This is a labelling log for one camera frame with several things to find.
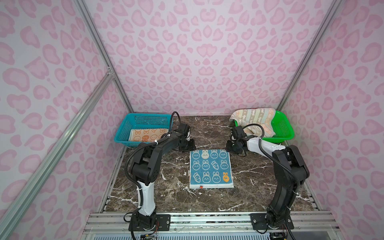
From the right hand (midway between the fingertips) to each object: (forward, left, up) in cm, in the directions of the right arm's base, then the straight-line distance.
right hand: (227, 147), depth 96 cm
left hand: (0, +21, +1) cm, 21 cm away
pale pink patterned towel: (+26, -29, +2) cm, 38 cm away
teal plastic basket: (+28, +70, -6) cm, 75 cm away
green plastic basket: (+17, -41, -1) cm, 44 cm away
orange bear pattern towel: (+9, +56, -1) cm, 56 cm away
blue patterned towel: (-13, +11, -3) cm, 18 cm away
